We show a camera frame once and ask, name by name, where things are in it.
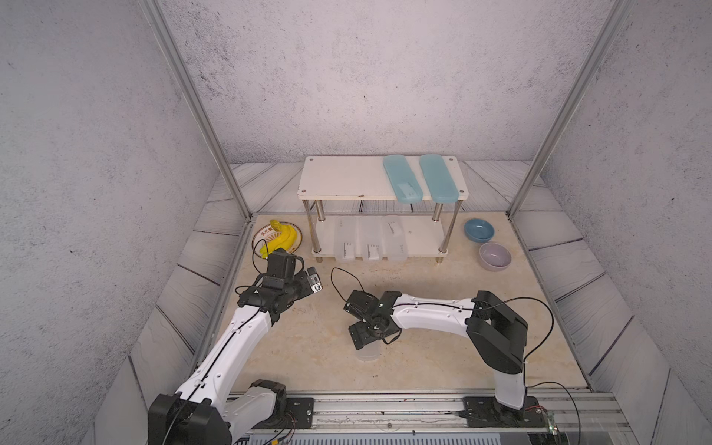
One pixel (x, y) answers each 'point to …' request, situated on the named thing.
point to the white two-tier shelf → (366, 178)
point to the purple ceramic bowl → (495, 257)
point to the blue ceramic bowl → (478, 230)
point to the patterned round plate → (266, 235)
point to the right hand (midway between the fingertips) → (368, 336)
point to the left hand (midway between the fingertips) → (312, 281)
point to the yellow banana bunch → (285, 239)
